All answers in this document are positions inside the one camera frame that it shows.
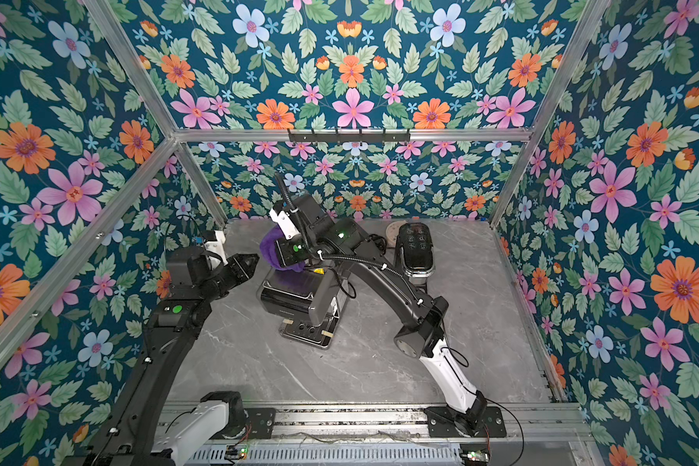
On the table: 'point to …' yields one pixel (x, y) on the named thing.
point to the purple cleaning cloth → (271, 250)
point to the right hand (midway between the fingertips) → (283, 242)
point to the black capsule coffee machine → (415, 244)
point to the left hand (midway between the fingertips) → (260, 255)
